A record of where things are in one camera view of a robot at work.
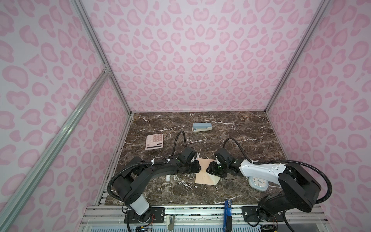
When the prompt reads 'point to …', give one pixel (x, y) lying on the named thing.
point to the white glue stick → (167, 178)
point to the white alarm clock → (258, 183)
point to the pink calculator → (154, 141)
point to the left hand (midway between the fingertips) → (201, 167)
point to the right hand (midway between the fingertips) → (208, 171)
